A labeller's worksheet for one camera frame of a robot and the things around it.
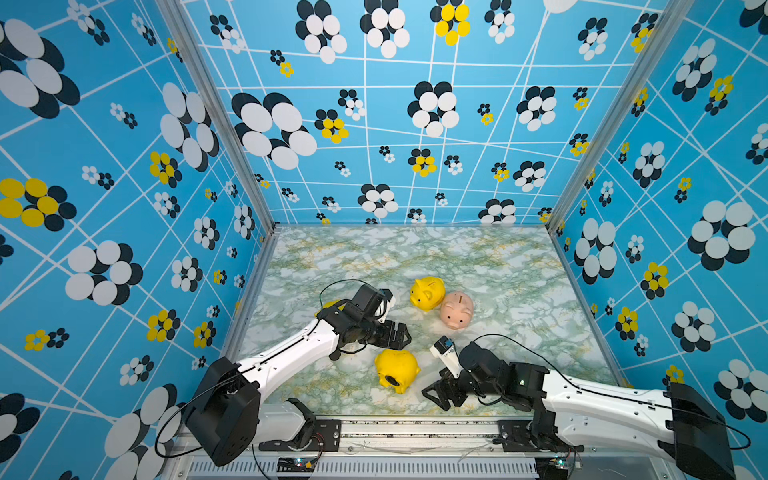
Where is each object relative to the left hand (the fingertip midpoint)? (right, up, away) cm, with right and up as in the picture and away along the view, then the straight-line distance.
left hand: (402, 336), depth 80 cm
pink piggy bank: (+16, +6, +6) cm, 18 cm away
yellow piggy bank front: (-17, +12, -19) cm, 28 cm away
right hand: (+8, -11, -5) cm, 14 cm away
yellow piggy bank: (-1, -7, -5) cm, 9 cm away
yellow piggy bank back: (+8, +11, +8) cm, 16 cm away
